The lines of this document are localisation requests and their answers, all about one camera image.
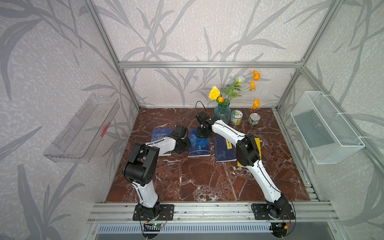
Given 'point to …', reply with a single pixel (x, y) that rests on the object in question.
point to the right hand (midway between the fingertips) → (200, 136)
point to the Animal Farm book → (159, 134)
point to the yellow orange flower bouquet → (231, 91)
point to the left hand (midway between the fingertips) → (190, 146)
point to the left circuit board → (153, 227)
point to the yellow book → (258, 146)
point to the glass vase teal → (223, 112)
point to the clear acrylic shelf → (79, 140)
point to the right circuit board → (279, 229)
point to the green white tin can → (236, 115)
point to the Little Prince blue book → (200, 147)
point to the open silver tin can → (254, 119)
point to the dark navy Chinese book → (225, 150)
